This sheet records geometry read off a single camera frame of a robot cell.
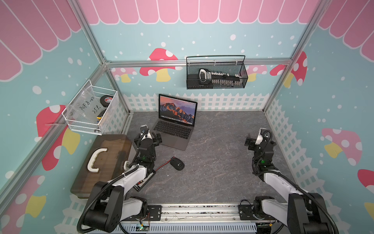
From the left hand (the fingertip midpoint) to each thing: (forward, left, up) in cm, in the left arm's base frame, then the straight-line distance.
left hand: (149, 132), depth 85 cm
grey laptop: (+23, -13, -13) cm, 30 cm away
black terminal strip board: (-26, +5, -16) cm, 31 cm away
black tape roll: (+10, +23, +16) cm, 30 cm away
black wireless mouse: (-12, -16, -15) cm, 25 cm away
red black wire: (-12, -8, -18) cm, 23 cm away
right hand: (0, -64, 0) cm, 64 cm away
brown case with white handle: (-17, +21, -3) cm, 27 cm away
